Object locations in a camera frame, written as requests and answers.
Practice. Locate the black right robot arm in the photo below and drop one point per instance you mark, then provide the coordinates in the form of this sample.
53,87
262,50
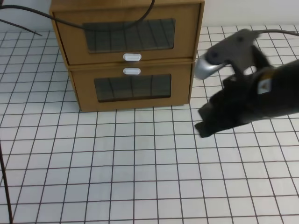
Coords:
267,93

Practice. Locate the white grid tablecloth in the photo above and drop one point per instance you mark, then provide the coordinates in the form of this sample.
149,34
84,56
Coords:
141,166

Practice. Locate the white box handle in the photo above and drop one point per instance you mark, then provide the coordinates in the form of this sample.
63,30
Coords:
131,71
132,57

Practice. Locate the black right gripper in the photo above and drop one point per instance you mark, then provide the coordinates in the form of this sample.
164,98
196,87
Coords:
231,107

